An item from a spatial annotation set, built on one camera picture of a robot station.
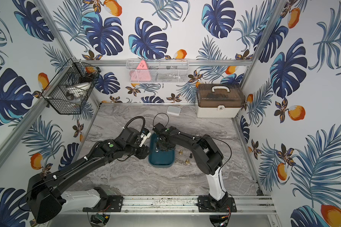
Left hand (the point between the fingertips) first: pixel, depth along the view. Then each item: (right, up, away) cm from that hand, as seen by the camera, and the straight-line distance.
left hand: (148, 147), depth 77 cm
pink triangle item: (-6, +44, +13) cm, 47 cm away
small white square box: (+15, +23, +41) cm, 49 cm away
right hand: (+9, -2, +17) cm, 20 cm away
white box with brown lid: (+49, +30, +30) cm, 65 cm away
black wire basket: (-47, +31, +5) cm, 56 cm away
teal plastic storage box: (+7, -10, +13) cm, 18 cm away
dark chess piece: (+25, -8, +14) cm, 30 cm away
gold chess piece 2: (+23, -11, +12) cm, 28 cm away
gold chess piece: (+19, -7, +15) cm, 25 cm away
